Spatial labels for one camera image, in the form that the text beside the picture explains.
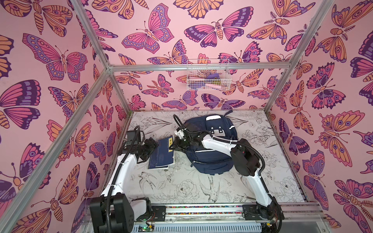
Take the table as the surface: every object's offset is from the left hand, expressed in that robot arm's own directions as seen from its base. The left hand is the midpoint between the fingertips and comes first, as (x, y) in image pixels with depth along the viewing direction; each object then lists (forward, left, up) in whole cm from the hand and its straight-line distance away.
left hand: (156, 144), depth 85 cm
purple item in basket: (+40, -35, +20) cm, 57 cm away
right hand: (+1, -7, -3) cm, 8 cm away
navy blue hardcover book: (-5, -3, -7) cm, 9 cm away
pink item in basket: (+28, -36, +20) cm, 50 cm away
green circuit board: (-39, +3, -16) cm, 42 cm away
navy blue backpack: (-5, -31, -10) cm, 33 cm away
